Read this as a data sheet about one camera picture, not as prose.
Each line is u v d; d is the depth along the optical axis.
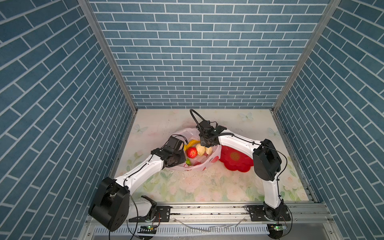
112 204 0.40
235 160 0.92
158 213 0.73
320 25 0.77
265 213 0.67
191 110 0.78
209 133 0.70
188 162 0.87
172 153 0.65
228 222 0.72
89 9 0.71
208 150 0.92
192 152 0.89
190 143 0.96
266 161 0.51
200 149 0.92
